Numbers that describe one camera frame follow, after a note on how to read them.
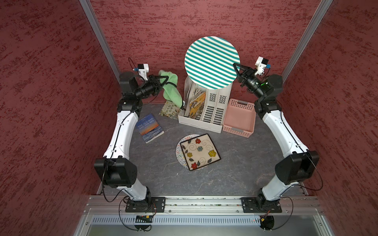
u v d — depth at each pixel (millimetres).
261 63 615
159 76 655
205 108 1170
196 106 983
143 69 636
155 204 735
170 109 1170
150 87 620
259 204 672
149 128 1037
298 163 441
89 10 712
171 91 693
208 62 643
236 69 631
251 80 600
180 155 920
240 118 1091
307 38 816
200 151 921
